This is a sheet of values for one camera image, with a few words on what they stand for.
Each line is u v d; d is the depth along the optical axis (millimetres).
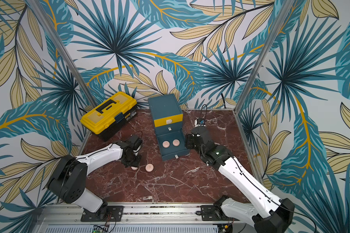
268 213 382
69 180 439
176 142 977
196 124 651
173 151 902
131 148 703
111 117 927
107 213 689
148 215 745
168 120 864
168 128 947
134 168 858
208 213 719
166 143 977
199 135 517
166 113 879
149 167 878
